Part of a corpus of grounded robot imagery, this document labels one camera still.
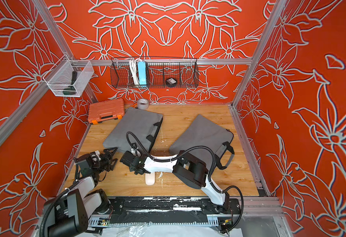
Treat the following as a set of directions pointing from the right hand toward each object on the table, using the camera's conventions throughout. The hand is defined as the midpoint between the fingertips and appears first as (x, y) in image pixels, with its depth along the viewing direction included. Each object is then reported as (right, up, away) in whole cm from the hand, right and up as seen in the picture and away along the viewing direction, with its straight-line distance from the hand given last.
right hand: (132, 159), depth 87 cm
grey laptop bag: (+6, +21, +12) cm, 25 cm away
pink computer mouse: (+12, -9, -6) cm, 16 cm away
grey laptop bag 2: (+45, +16, +11) cm, 49 cm away
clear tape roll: (+1, +36, +29) cm, 46 cm away
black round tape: (+23, +50, +8) cm, 56 cm away
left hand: (-9, +5, -1) cm, 10 cm away
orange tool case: (-26, +32, +23) cm, 47 cm away
